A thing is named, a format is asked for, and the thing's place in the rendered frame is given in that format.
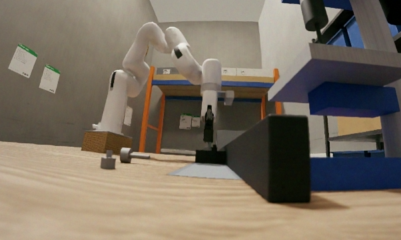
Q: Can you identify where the black rectangular bar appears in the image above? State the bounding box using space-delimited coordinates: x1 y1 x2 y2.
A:
219 114 311 203

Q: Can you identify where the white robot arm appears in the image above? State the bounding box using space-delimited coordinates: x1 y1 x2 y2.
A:
93 22 234 135

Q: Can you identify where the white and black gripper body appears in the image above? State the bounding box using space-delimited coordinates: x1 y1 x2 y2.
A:
200 90 221 123

